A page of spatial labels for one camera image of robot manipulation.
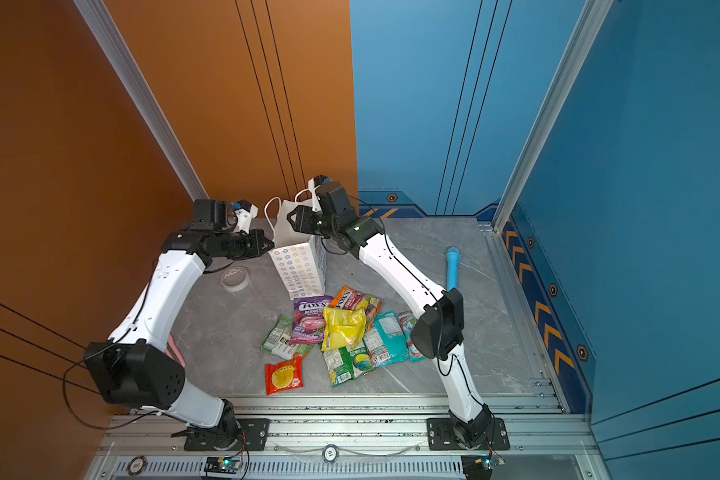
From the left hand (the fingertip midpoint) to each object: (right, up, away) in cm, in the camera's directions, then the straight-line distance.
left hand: (274, 240), depth 81 cm
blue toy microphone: (+56, -4, +26) cm, 62 cm away
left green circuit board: (-10, -54, -10) cm, 56 cm away
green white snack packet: (-2, -30, +8) cm, 31 cm away
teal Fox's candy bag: (+38, -25, +10) cm, 46 cm away
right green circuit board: (+53, -54, -10) cm, 76 cm away
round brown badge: (-29, -54, -11) cm, 62 cm away
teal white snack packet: (+31, -29, +6) cm, 43 cm away
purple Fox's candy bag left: (+7, -24, +10) cm, 27 cm away
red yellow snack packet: (+2, -38, +2) cm, 38 cm away
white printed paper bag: (+7, -4, +1) cm, 8 cm away
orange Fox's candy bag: (+21, -19, +13) cm, 31 cm away
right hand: (+6, +6, -3) cm, 9 cm away
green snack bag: (+20, -34, +2) cm, 40 cm away
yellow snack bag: (+19, -25, +4) cm, 31 cm away
